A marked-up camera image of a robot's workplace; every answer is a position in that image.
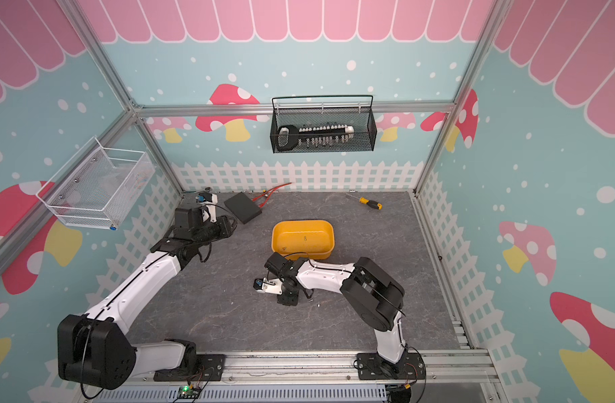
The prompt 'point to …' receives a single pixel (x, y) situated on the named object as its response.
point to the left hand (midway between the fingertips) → (232, 222)
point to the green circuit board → (188, 392)
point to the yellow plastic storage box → (310, 239)
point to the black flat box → (244, 207)
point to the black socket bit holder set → (290, 136)
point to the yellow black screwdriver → (373, 204)
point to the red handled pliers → (267, 194)
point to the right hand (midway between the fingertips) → (286, 292)
